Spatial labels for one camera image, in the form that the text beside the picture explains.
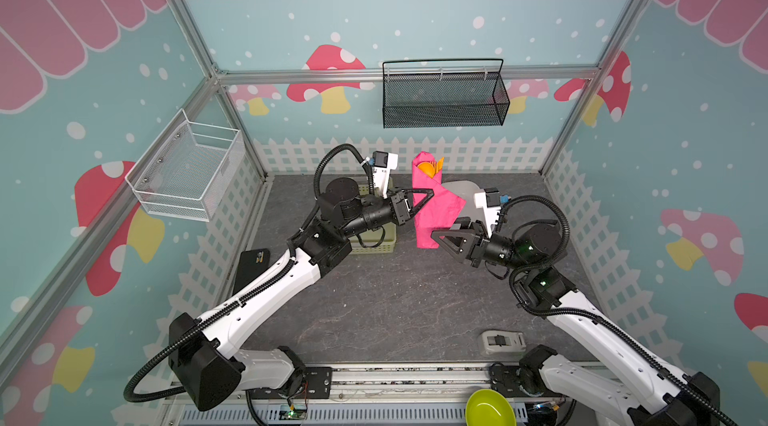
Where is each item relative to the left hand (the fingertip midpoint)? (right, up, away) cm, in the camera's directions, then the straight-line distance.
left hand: (432, 201), depth 61 cm
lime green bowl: (+14, -49, +10) cm, 52 cm away
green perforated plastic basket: (-12, -8, -1) cm, 14 cm away
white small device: (+20, -36, +16) cm, 45 cm away
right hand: (0, -7, -3) cm, 7 cm away
